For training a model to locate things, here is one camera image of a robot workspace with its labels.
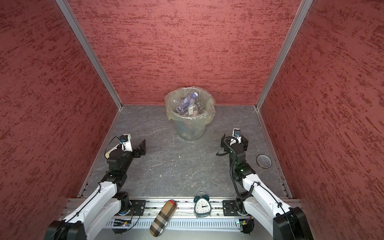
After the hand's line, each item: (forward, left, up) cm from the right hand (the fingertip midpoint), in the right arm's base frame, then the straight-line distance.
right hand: (231, 137), depth 83 cm
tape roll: (-7, -23, -18) cm, 30 cm away
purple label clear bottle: (+24, +25, +5) cm, 35 cm away
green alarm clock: (-32, +18, -12) cm, 39 cm away
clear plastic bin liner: (+23, +14, +6) cm, 28 cm away
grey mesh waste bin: (+11, +24, -9) cm, 28 cm away
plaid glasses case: (-36, +37, -13) cm, 53 cm away
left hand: (0, +54, -3) cm, 54 cm away
